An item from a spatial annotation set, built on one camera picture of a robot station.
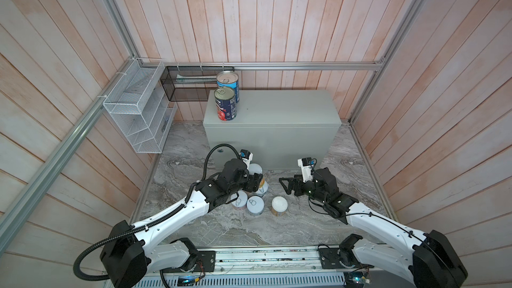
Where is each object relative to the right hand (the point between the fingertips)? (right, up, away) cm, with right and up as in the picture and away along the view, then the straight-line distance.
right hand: (286, 177), depth 82 cm
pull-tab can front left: (-20, -11, 0) cm, 23 cm away
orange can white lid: (-13, +5, -4) cm, 14 cm away
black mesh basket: (-42, +42, +6) cm, 60 cm away
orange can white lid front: (-3, -11, -2) cm, 12 cm away
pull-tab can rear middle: (-10, -6, +4) cm, 13 cm away
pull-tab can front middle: (-13, -12, 0) cm, 18 cm away
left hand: (-14, 0, -4) cm, 14 cm away
